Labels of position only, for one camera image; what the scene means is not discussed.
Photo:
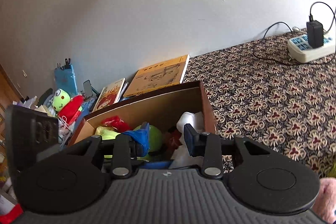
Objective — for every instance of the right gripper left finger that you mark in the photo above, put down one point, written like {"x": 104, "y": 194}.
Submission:
{"x": 140, "y": 142}

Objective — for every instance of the large yellow book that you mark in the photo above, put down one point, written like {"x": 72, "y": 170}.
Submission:
{"x": 157, "y": 76}

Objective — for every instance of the red white picture book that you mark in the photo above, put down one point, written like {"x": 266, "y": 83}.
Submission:
{"x": 111, "y": 94}

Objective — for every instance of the green frog plush toy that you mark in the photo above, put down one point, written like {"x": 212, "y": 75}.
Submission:
{"x": 68, "y": 109}

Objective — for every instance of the pink plush bear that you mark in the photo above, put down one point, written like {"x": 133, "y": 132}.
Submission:
{"x": 325, "y": 204}

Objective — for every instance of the yellow green plush in box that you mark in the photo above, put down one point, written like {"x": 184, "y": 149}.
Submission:
{"x": 155, "y": 136}

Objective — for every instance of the white power strip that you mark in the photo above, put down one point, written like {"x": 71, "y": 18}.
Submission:
{"x": 300, "y": 50}

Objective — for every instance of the black charger adapter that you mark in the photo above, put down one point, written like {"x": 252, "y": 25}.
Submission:
{"x": 314, "y": 33}

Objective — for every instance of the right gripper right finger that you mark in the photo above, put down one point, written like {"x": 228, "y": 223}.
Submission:
{"x": 195, "y": 141}

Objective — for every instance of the white soft cloth toy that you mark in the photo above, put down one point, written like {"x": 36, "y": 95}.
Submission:
{"x": 181, "y": 157}

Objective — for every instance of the red cloth in box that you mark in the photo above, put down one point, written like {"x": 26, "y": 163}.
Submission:
{"x": 116, "y": 123}

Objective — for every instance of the brown cardboard box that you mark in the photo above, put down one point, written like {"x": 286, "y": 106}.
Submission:
{"x": 162, "y": 108}

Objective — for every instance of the blue standing bag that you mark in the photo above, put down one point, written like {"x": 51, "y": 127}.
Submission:
{"x": 65, "y": 79}

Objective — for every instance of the patterned floral bed cover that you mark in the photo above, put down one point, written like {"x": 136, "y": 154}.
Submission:
{"x": 257, "y": 91}

